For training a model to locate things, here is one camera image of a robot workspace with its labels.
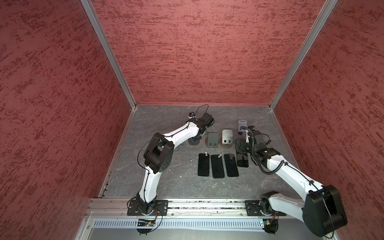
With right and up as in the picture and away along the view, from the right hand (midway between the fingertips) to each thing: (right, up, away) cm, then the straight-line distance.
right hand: (241, 144), depth 87 cm
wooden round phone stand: (-16, +2, +8) cm, 18 cm away
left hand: (-29, +6, +8) cm, 30 cm away
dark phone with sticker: (-23, -13, +3) cm, 26 cm away
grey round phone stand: (-29, -1, +12) cm, 32 cm away
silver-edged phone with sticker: (-14, -13, +1) cm, 20 cm away
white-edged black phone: (-5, -13, +5) cm, 15 cm away
